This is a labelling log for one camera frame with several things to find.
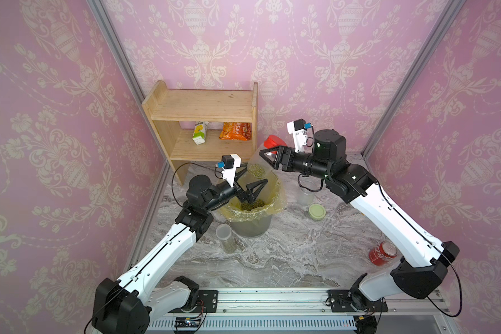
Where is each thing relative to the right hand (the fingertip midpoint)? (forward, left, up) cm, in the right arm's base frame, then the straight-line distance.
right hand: (267, 153), depth 62 cm
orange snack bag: (+33, +11, -17) cm, 38 cm away
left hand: (-2, +3, -7) cm, 8 cm away
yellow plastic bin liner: (-5, -1, -17) cm, 18 cm away
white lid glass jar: (-12, +16, -27) cm, 34 cm away
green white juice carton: (+32, +28, -16) cm, 46 cm away
